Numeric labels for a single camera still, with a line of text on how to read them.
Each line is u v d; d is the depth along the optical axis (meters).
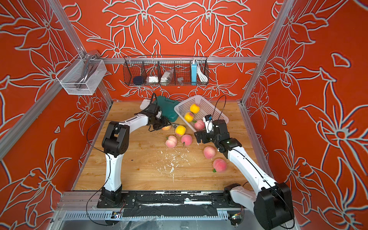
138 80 0.95
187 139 0.91
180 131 0.95
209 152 0.85
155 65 0.96
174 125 1.03
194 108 1.08
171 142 0.90
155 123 0.88
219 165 0.80
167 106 1.06
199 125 0.97
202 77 0.90
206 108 1.08
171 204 0.73
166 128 0.97
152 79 0.87
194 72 0.85
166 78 0.91
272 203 0.38
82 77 0.83
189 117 1.01
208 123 0.68
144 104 1.16
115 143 0.57
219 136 0.61
